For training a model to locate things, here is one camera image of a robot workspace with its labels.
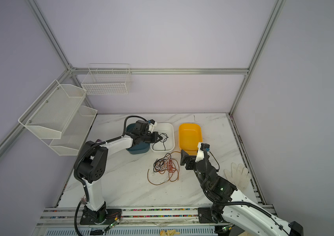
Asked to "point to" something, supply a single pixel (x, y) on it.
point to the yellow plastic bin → (190, 134)
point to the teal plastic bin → (140, 148)
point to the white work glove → (239, 177)
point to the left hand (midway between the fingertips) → (161, 138)
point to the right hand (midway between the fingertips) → (187, 150)
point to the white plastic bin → (167, 144)
